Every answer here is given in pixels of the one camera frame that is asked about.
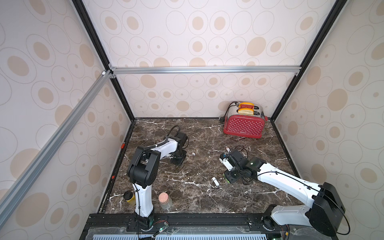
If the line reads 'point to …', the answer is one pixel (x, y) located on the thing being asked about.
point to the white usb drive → (215, 181)
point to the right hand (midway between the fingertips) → (227, 177)
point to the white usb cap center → (193, 153)
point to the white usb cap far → (228, 149)
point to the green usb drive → (226, 179)
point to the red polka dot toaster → (244, 119)
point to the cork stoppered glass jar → (165, 200)
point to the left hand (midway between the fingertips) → (187, 158)
